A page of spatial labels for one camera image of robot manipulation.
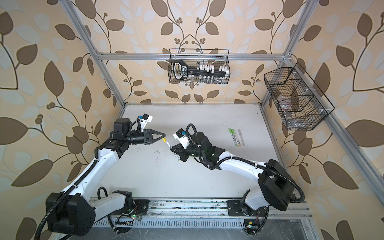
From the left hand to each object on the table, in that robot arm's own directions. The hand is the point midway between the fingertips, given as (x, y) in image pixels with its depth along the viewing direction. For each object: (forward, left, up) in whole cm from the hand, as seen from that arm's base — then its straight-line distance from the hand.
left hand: (164, 136), depth 71 cm
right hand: (-3, -3, -7) cm, 8 cm away
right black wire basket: (+16, -67, +8) cm, 69 cm away
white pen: (+16, -42, -26) cm, 52 cm away
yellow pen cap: (-1, +1, -2) cm, 2 cm away
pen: (-2, -1, -4) cm, 5 cm away
